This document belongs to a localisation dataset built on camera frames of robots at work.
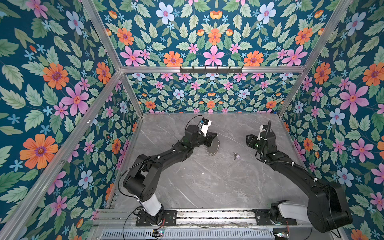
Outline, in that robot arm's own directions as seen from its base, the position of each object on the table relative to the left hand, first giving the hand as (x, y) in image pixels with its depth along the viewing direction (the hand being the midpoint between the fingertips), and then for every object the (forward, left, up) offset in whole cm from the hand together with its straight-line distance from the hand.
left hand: (219, 131), depth 81 cm
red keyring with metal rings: (-2, +2, -13) cm, 13 cm away
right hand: (0, -19, -6) cm, 20 cm away
